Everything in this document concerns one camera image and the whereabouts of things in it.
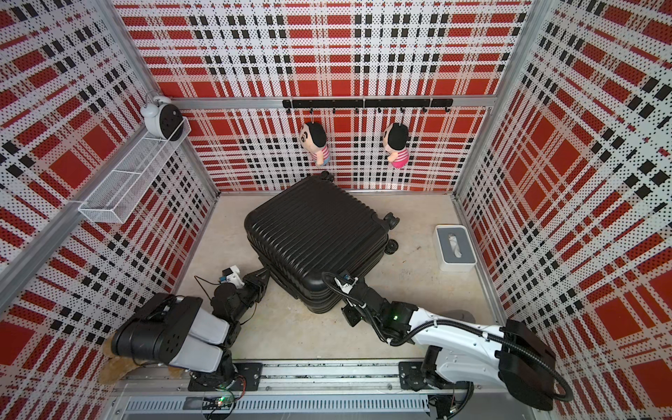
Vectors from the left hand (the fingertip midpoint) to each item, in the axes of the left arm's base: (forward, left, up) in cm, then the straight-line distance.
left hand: (277, 267), depth 89 cm
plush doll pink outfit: (+40, -42, +23) cm, 63 cm away
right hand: (-11, -25, +2) cm, 27 cm away
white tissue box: (+8, -64, -3) cm, 65 cm away
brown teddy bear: (-31, +37, +2) cm, 48 cm away
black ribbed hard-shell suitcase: (+7, -14, +14) cm, 21 cm away
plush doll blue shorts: (+36, -12, +27) cm, 47 cm away
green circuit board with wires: (-37, +9, -5) cm, 39 cm away
